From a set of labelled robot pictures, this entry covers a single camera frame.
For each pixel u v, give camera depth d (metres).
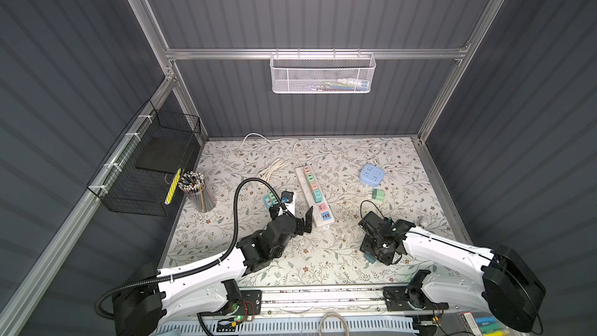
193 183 0.83
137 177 0.71
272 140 1.21
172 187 0.69
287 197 0.65
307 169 0.99
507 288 0.41
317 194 0.91
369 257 0.81
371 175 1.02
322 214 0.91
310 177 0.96
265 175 1.02
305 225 0.70
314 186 0.94
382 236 0.63
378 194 0.97
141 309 0.41
